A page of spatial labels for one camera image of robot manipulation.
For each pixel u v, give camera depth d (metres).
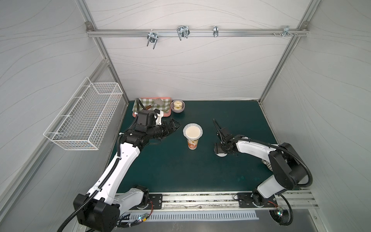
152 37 0.79
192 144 0.86
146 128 0.56
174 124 0.65
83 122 0.69
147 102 1.19
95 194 0.38
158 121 0.67
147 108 1.15
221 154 0.90
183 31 0.77
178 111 1.11
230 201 0.75
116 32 0.79
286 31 0.76
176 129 0.64
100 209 0.36
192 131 0.83
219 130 0.82
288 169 0.45
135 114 0.56
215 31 0.78
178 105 1.11
